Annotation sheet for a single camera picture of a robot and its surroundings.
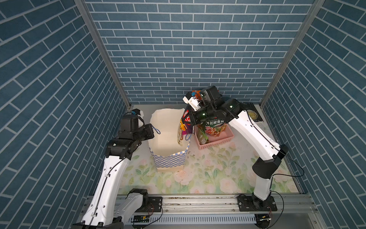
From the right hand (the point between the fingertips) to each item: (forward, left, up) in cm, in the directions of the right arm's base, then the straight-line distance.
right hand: (184, 120), depth 67 cm
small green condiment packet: (+9, -10, -27) cm, 30 cm away
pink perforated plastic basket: (+10, -25, -27) cm, 38 cm away
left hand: (-1, +15, -6) cm, 16 cm away
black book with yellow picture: (+39, -52, -33) cm, 73 cm away
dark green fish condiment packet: (+15, -18, -24) cm, 33 cm away
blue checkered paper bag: (-15, +5, -8) cm, 17 cm away
